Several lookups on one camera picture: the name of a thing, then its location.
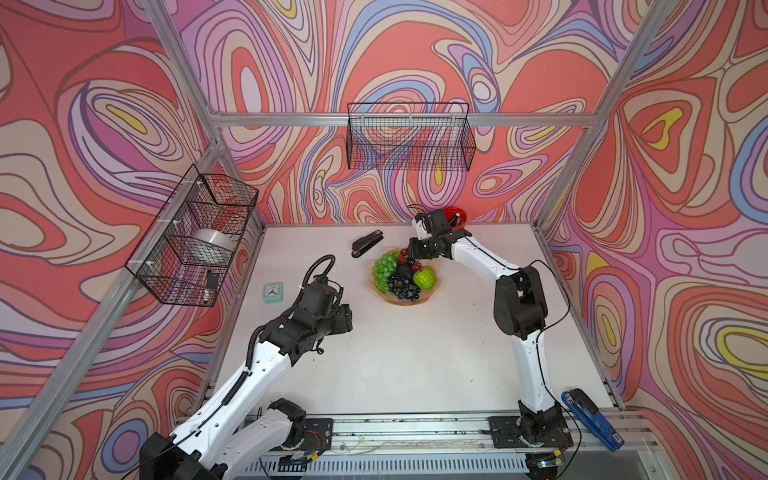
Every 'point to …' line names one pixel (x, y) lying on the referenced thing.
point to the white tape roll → (210, 246)
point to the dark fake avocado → (404, 270)
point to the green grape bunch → (383, 269)
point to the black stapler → (366, 243)
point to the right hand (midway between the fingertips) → (411, 255)
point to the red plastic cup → (456, 217)
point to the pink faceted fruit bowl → (426, 295)
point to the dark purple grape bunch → (404, 288)
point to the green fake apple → (425, 278)
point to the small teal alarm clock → (273, 292)
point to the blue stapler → (593, 418)
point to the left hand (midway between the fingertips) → (345, 312)
